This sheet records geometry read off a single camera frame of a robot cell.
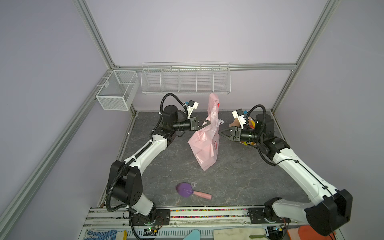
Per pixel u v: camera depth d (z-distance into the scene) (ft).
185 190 2.64
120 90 3.33
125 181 1.44
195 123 2.13
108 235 2.26
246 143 2.11
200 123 2.31
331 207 1.24
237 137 2.00
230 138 2.04
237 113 2.13
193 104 2.25
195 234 2.27
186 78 3.24
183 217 2.47
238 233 2.25
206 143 2.33
